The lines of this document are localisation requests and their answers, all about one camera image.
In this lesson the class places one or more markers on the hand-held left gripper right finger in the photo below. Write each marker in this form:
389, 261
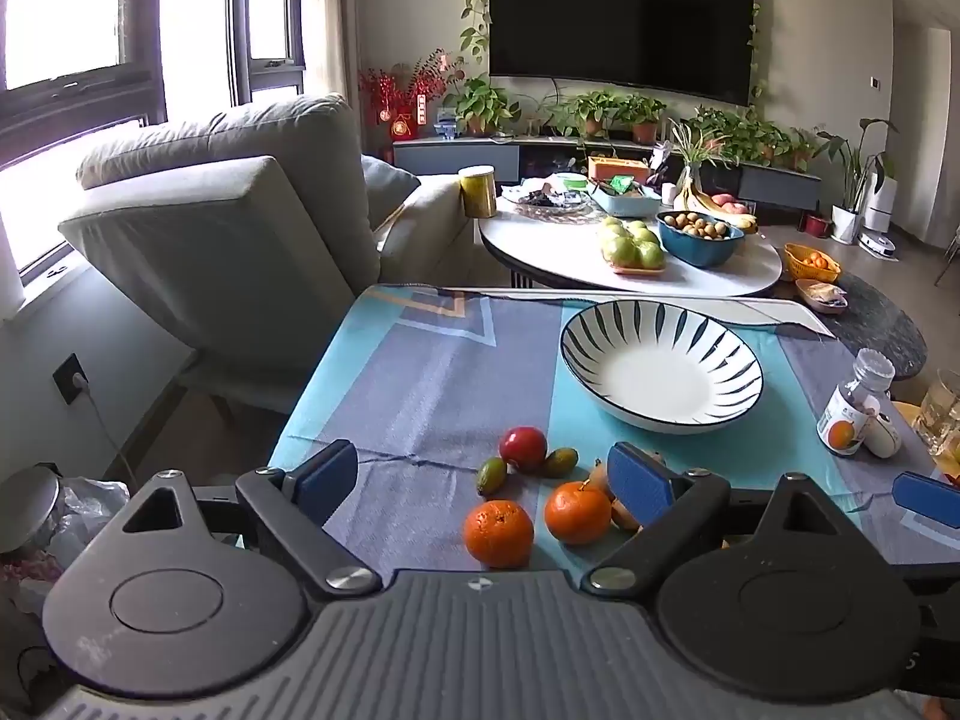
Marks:
637, 480

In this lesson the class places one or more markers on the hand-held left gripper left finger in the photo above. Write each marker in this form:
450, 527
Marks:
330, 476

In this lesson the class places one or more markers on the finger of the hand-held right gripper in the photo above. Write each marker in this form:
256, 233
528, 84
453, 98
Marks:
930, 499

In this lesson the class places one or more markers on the small yellowish brown fruit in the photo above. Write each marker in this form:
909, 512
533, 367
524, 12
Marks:
600, 478

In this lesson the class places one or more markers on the large orange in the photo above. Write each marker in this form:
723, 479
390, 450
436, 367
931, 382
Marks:
499, 534
577, 514

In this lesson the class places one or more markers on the small olive green fruit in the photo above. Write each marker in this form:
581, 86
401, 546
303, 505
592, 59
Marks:
560, 463

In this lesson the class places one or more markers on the striped white ceramic bowl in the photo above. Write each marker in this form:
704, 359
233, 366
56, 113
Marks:
661, 375

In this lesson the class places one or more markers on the red tomato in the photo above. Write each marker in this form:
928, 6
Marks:
523, 448

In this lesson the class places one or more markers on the small green red fruit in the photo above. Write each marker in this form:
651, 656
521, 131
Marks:
491, 476

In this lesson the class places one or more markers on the small white rounded object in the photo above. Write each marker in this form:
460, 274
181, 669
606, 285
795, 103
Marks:
883, 436

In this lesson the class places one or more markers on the clear drinking glass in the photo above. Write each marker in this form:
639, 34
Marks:
941, 412

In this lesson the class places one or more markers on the blue grey patterned tablecloth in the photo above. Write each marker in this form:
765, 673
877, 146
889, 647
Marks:
420, 390

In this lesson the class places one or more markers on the dark marble oval table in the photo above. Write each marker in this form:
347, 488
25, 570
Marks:
877, 322

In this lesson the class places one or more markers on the pink snack dish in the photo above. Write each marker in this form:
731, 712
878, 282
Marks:
821, 296

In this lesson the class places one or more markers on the tray of green apples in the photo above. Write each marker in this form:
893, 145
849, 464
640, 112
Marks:
631, 247

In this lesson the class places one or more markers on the round white coffee table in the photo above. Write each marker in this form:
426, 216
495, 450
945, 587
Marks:
555, 255

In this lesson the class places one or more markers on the blue bowl of longans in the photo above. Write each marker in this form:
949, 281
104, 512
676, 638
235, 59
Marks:
699, 240

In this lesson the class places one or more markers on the clear plastic bag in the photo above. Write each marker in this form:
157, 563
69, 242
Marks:
82, 517

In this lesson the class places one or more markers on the orange basket of mandarins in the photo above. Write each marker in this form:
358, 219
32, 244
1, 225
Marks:
810, 262

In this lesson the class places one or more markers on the grey fabric sofa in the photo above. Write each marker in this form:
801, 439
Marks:
225, 225

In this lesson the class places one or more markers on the teal tray with snack packets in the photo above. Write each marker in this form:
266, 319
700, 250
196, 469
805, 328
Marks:
626, 199

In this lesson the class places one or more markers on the bunch of bananas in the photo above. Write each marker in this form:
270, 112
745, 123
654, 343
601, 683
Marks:
712, 206

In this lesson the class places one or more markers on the glass plate of dark snacks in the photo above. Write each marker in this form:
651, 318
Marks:
544, 202

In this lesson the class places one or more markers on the grey sofa cushion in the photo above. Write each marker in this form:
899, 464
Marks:
386, 187

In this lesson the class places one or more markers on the round metal lid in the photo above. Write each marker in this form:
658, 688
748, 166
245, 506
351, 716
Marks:
26, 506

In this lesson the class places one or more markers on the green white small bowl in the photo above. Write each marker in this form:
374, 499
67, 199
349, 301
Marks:
566, 181

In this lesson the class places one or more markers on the orange box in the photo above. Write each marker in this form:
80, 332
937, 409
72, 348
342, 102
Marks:
615, 167

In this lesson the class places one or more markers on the glass vase with grass plant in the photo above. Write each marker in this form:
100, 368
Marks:
690, 165

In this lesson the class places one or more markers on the yellow tin can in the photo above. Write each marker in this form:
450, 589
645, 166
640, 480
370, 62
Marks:
478, 191

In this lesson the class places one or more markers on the grey television cabinet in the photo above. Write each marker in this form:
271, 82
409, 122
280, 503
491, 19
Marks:
450, 157

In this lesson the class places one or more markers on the tall plant in white pot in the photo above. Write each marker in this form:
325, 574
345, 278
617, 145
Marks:
855, 165

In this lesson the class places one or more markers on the row of leafy potted plants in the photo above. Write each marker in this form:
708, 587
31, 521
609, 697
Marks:
750, 135

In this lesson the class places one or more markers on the potted green plant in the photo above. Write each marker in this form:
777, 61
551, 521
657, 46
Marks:
641, 116
480, 101
592, 109

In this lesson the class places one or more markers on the red berry decoration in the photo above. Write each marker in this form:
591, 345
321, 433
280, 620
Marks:
390, 90

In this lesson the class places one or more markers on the dark framed window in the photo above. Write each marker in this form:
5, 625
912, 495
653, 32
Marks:
112, 82

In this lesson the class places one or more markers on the hanging green vine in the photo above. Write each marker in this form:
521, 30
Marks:
754, 45
480, 0

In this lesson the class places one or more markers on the beige curtain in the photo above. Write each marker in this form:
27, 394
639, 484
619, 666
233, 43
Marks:
330, 15

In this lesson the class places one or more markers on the black wall socket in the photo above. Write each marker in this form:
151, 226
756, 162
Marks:
71, 379

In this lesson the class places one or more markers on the black wall television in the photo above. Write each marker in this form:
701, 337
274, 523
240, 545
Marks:
622, 15

